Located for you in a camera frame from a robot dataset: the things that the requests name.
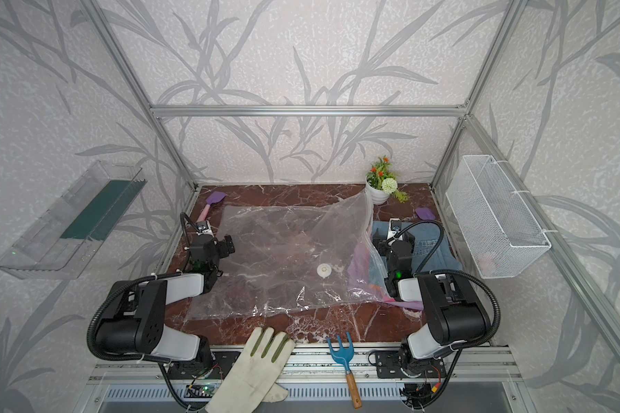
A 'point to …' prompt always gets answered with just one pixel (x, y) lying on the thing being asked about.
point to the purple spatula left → (213, 198)
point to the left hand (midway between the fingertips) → (214, 237)
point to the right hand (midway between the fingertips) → (392, 229)
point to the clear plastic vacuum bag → (289, 257)
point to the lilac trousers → (378, 280)
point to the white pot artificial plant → (381, 183)
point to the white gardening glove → (253, 376)
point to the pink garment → (358, 283)
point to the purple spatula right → (424, 213)
